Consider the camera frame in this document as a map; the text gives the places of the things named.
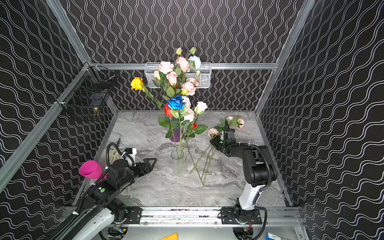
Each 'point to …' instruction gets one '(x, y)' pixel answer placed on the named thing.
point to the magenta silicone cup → (91, 169)
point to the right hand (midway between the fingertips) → (212, 141)
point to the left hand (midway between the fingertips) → (155, 162)
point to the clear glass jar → (179, 162)
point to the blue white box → (270, 236)
